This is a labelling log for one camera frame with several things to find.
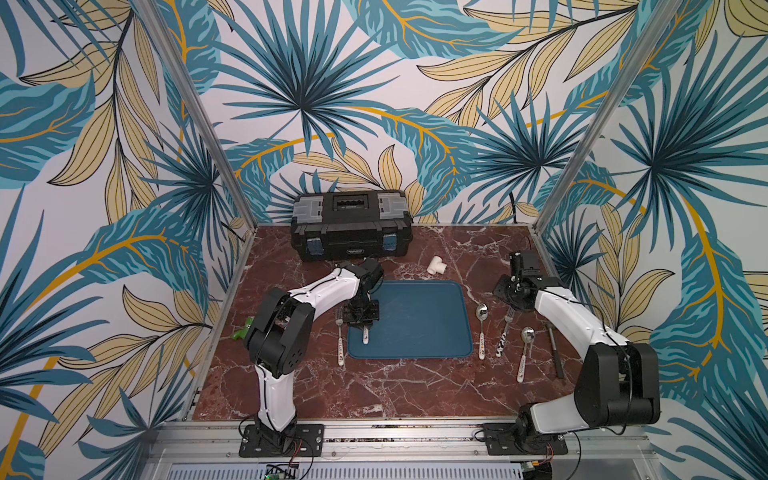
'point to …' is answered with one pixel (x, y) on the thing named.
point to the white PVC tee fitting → (436, 265)
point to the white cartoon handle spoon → (528, 334)
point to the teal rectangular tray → (417, 320)
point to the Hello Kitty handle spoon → (481, 314)
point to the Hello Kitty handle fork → (365, 337)
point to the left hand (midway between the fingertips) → (368, 328)
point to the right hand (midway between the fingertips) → (505, 290)
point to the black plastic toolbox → (350, 225)
